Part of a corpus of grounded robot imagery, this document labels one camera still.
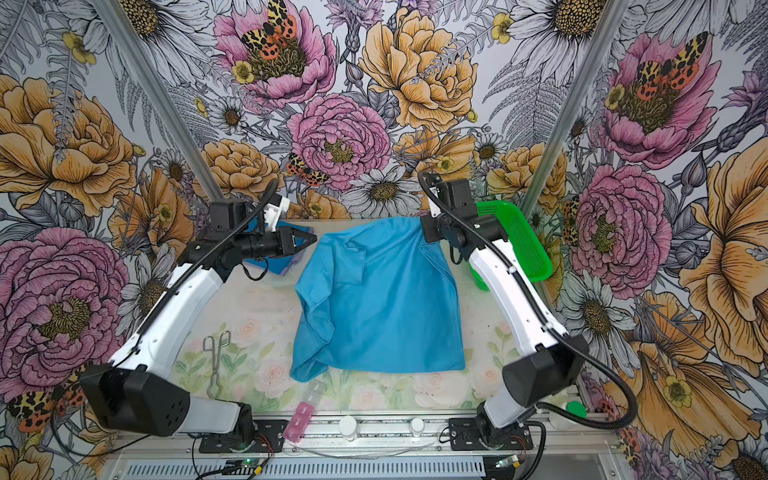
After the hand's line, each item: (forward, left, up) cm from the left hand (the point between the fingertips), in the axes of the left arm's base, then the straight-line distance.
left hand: (313, 247), depth 73 cm
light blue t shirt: (-7, -14, -12) cm, 20 cm away
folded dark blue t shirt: (+15, +19, -26) cm, 36 cm away
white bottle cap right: (-34, -25, -25) cm, 49 cm away
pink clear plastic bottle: (-32, +4, -29) cm, 43 cm away
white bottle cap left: (-34, -9, -24) cm, 42 cm away
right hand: (+6, -30, +1) cm, 31 cm away
